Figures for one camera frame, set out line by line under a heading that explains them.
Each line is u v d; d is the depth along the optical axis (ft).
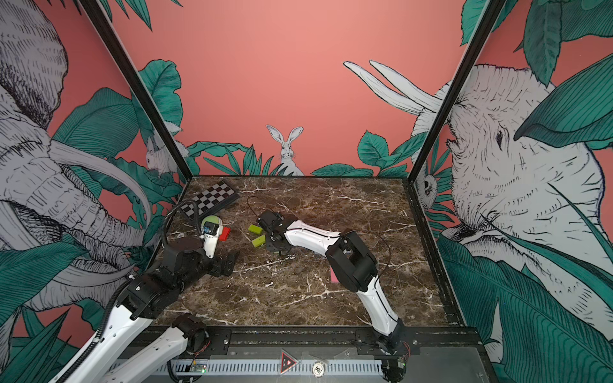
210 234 1.98
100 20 2.33
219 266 2.03
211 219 3.34
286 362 2.30
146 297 1.51
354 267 1.74
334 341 2.50
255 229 3.33
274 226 2.38
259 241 3.19
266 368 2.30
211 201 5.12
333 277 2.86
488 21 2.34
